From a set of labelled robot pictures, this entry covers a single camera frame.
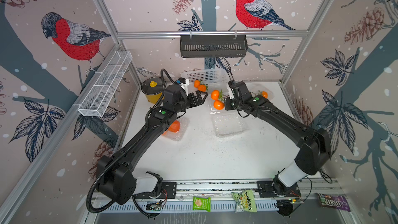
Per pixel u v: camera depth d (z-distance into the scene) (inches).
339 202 27.1
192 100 26.1
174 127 36.1
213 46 41.1
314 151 16.6
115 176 15.3
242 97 24.5
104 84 30.7
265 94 42.0
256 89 43.3
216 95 33.0
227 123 38.5
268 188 28.8
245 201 27.5
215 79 48.1
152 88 39.9
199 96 26.4
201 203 27.3
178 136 33.8
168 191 28.8
